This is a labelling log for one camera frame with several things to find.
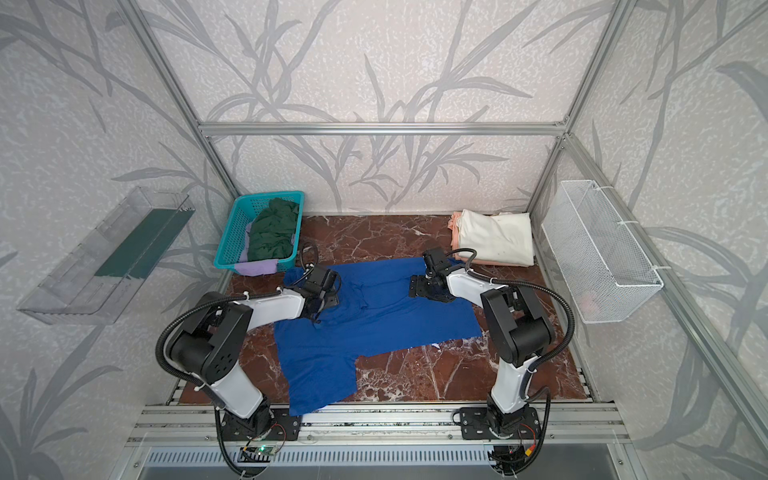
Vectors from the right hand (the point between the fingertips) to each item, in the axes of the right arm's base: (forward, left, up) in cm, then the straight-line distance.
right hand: (421, 282), depth 98 cm
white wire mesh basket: (-17, -37, +33) cm, 52 cm away
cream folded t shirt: (+17, -29, +1) cm, 34 cm away
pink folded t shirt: (+23, -13, 0) cm, 27 cm away
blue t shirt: (-10, +15, -2) cm, 18 cm away
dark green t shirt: (+16, +53, +5) cm, 56 cm away
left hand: (-1, +30, 0) cm, 31 cm away
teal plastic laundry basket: (+31, +68, +5) cm, 75 cm away
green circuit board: (-46, +39, -1) cm, 60 cm away
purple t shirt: (+1, +53, +8) cm, 53 cm away
